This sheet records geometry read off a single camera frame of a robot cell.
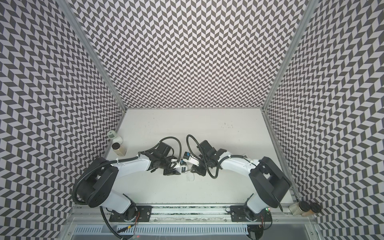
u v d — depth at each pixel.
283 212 0.75
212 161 0.64
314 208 0.69
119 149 0.87
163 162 0.75
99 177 0.44
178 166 0.76
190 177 0.84
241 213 0.73
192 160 0.73
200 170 0.74
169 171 0.78
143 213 0.72
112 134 0.91
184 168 0.87
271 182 0.44
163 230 0.69
